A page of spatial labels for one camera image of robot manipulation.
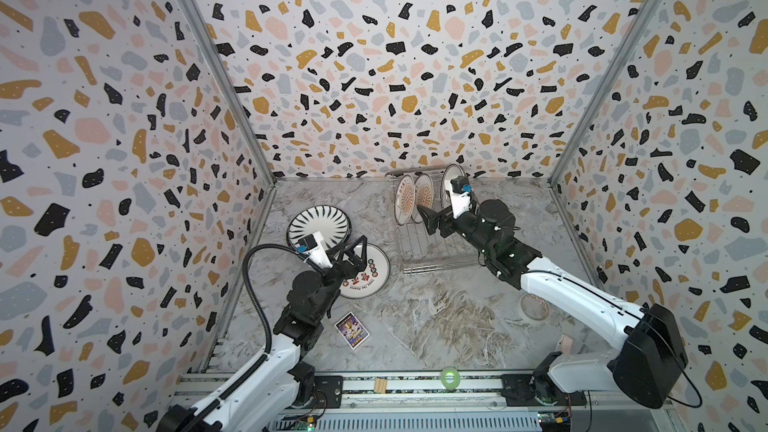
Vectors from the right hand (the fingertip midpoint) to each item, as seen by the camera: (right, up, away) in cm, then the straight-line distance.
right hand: (430, 193), depth 72 cm
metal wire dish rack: (-1, -18, +26) cm, 31 cm away
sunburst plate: (+1, +1, +34) cm, 34 cm away
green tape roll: (+7, -47, +4) cm, 48 cm away
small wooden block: (-12, -48, +2) cm, 50 cm away
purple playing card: (-21, -37, +10) cm, 44 cm away
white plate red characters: (-16, -26, +20) cm, 36 cm away
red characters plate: (+11, +10, +35) cm, 38 cm away
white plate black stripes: (-32, -9, +33) cm, 47 cm away
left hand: (-18, -11, +2) cm, 21 cm away
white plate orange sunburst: (-6, 0, +36) cm, 37 cm away
